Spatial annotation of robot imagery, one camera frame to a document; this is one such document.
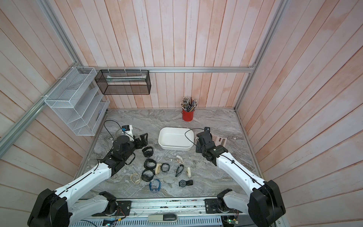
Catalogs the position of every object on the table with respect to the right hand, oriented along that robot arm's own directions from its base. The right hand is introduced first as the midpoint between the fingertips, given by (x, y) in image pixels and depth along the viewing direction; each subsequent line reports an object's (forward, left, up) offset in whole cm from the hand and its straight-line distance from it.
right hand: (201, 143), depth 86 cm
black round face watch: (-21, +11, -11) cm, 26 cm away
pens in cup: (+28, +8, +5) cm, 29 cm away
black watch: (-3, +34, -7) cm, 35 cm away
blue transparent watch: (-22, +28, -12) cm, 38 cm away
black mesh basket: (+42, +56, +16) cm, 72 cm away
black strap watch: (-17, +15, -10) cm, 25 cm away
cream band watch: (-21, +38, -10) cm, 44 cm away
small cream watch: (-17, +8, -6) cm, 19 cm away
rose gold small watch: (-8, +14, -7) cm, 17 cm away
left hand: (+1, +36, +5) cm, 36 cm away
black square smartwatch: (-11, +23, -11) cm, 28 cm away
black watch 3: (-17, +33, -11) cm, 39 cm away
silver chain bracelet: (-20, +24, -12) cm, 33 cm away
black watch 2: (-8, +33, -8) cm, 35 cm away
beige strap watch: (-14, +27, -7) cm, 31 cm away
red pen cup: (+31, +8, -10) cm, 33 cm away
